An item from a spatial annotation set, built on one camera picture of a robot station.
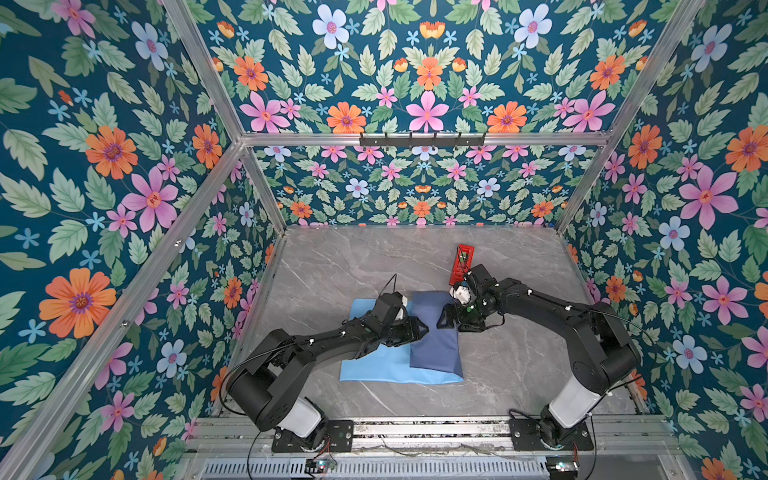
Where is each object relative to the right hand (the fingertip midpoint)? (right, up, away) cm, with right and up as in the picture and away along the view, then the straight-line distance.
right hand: (447, 325), depth 88 cm
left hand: (-6, 0, -5) cm, 8 cm away
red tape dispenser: (+7, +18, +15) cm, 25 cm away
